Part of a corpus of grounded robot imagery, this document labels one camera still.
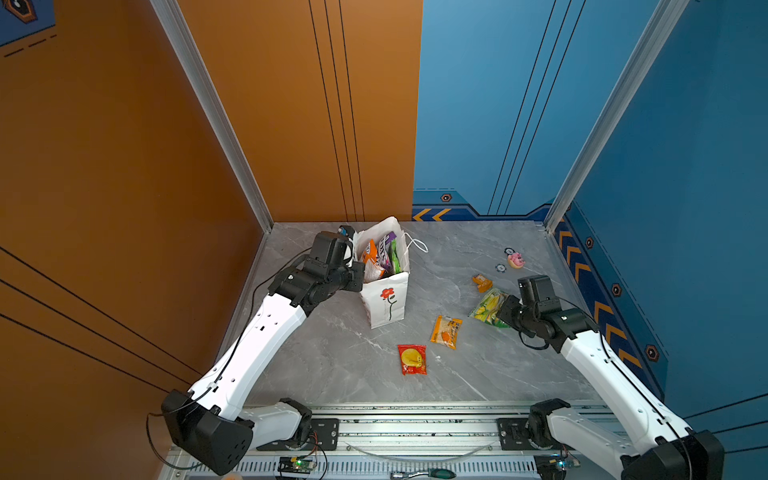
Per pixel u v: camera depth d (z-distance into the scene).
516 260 1.05
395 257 0.82
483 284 1.00
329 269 0.54
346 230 0.65
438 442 0.73
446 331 0.89
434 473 0.68
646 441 0.40
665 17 0.70
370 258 0.79
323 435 0.73
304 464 0.70
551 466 0.70
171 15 0.69
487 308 0.86
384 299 0.79
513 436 0.72
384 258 0.81
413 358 0.84
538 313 0.59
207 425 0.37
